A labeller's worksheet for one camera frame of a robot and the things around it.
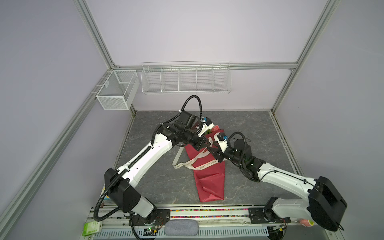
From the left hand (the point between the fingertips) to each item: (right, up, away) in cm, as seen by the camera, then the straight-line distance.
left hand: (209, 146), depth 71 cm
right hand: (+1, 0, +7) cm, 7 cm away
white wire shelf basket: (-13, +43, +28) cm, 52 cm away
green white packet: (-55, -38, -2) cm, 67 cm away
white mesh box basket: (-60, +33, +31) cm, 75 cm away
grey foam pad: (-13, -38, -2) cm, 40 cm away
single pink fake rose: (+8, +8, +34) cm, 36 cm away
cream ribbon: (-11, -11, +13) cm, 20 cm away
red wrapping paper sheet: (+2, -17, +15) cm, 23 cm away
